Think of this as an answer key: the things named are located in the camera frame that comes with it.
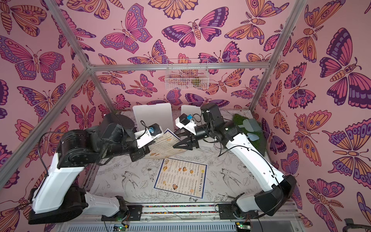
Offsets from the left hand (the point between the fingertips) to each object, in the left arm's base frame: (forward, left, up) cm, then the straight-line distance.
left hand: (154, 140), depth 55 cm
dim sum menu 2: (0, -9, -40) cm, 41 cm away
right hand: (+4, -8, -4) cm, 9 cm away
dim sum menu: (+2, -2, -9) cm, 9 cm away
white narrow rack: (+30, -16, -13) cm, 36 cm away
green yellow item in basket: (+51, -17, -9) cm, 55 cm away
